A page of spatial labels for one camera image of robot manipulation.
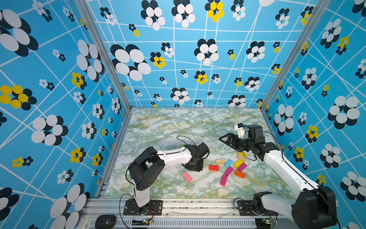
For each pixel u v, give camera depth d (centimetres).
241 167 87
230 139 72
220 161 91
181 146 64
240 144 71
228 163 89
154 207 74
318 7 69
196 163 74
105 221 68
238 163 89
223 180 83
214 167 87
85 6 69
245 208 73
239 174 85
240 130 76
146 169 48
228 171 87
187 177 84
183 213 72
